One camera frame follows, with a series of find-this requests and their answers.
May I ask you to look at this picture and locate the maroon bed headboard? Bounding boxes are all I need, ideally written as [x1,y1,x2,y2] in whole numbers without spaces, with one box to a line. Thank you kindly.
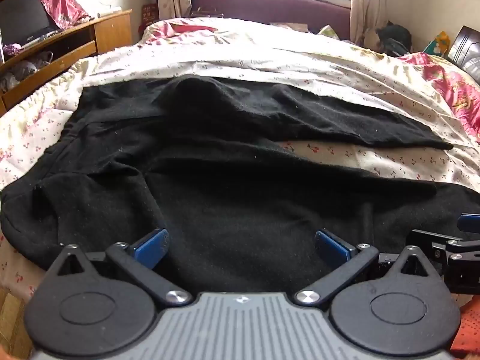
[190,0,352,41]

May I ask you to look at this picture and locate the wooden television cabinet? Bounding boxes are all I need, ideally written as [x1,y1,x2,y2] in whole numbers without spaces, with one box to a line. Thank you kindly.
[0,9,134,116]

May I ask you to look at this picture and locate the pink floral blanket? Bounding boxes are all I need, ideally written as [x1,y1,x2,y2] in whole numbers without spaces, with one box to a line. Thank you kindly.
[397,52,480,145]

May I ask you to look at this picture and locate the dark wooden panel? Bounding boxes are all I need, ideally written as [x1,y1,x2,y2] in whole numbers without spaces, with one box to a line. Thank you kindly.
[447,25,480,84]

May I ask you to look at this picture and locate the black bag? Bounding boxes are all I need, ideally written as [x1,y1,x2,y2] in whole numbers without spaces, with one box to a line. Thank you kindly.
[375,20,413,59]

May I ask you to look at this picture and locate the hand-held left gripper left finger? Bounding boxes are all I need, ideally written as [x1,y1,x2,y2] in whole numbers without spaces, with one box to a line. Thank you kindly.
[45,229,192,305]

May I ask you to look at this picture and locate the pink floral pillow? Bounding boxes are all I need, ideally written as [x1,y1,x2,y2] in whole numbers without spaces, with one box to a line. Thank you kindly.
[139,18,227,47]

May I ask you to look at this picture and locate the black television monitor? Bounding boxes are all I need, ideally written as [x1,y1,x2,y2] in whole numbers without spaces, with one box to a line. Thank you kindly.
[0,0,62,51]

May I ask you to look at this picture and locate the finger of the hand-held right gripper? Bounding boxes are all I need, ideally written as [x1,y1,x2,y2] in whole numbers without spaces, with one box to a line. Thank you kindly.
[458,214,480,234]
[407,230,480,267]

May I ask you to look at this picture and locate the red floral cloth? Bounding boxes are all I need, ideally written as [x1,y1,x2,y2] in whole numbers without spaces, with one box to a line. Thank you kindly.
[0,0,91,31]

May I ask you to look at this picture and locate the cream quilt with pink trim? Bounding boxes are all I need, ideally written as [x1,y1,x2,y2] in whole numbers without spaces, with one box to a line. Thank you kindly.
[0,54,143,181]

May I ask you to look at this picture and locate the red paper ornament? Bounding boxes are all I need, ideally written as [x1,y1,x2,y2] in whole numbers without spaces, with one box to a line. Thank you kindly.
[141,4,159,27]

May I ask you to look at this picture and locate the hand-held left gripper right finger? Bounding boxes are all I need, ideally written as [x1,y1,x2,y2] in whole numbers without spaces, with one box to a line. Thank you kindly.
[294,229,442,307]

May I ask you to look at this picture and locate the cherry print bed sheet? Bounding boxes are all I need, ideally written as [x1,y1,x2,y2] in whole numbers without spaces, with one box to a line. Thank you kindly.
[0,19,480,302]

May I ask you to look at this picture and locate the yellow green box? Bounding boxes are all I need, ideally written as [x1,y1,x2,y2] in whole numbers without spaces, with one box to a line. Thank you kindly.
[423,31,451,58]

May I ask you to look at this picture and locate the black pants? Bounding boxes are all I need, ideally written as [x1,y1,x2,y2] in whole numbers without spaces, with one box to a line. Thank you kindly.
[0,75,480,297]

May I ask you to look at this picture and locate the grey plastic bag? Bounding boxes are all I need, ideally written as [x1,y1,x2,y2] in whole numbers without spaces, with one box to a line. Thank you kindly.
[0,50,55,92]

